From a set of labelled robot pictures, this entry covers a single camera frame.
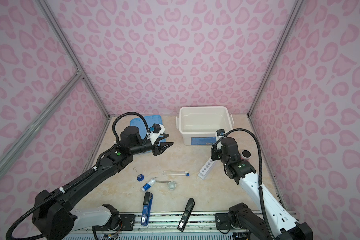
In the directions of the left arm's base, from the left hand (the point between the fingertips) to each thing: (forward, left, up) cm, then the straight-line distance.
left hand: (170, 136), depth 71 cm
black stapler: (-27, -8, -24) cm, 37 cm away
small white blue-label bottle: (-13, +14, -27) cm, 33 cm away
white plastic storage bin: (+31, -17, -28) cm, 45 cm away
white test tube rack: (-6, -18, -25) cm, 31 cm away
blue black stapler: (-22, +13, -25) cm, 35 cm away
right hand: (+1, -22, -8) cm, 24 cm away
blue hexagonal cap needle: (-8, +20, -29) cm, 36 cm away
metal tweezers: (-11, +6, -30) cm, 32 cm away
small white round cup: (-14, +1, -28) cm, 31 cm away
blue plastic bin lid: (+37, +19, -29) cm, 51 cm away
